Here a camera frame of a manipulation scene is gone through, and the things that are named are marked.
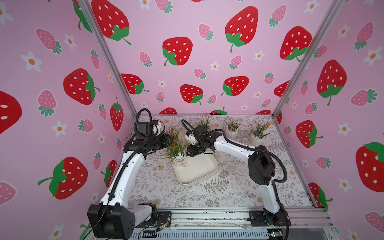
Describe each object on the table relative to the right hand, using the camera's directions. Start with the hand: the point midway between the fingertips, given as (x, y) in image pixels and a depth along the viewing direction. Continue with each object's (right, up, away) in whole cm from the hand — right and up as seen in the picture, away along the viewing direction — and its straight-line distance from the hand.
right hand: (185, 156), depth 86 cm
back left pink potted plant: (+13, +20, +12) cm, 27 cm away
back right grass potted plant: (+48, +13, +12) cm, 51 cm away
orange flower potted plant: (-6, +2, +1) cm, 7 cm away
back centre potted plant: (+30, +16, +10) cm, 36 cm away
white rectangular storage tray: (+7, -8, +5) cm, 11 cm away
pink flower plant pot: (-7, +12, +7) cm, 16 cm away
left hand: (-7, +10, -8) cm, 15 cm away
